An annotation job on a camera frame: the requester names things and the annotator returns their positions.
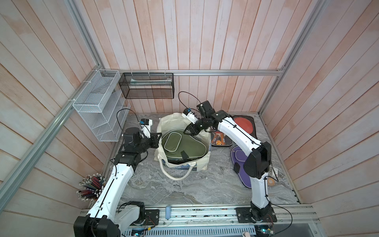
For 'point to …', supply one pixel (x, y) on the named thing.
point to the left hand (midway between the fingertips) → (161, 136)
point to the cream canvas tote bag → (172, 121)
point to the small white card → (276, 170)
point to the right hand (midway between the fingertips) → (185, 130)
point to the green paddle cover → (176, 144)
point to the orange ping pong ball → (271, 181)
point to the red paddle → (246, 123)
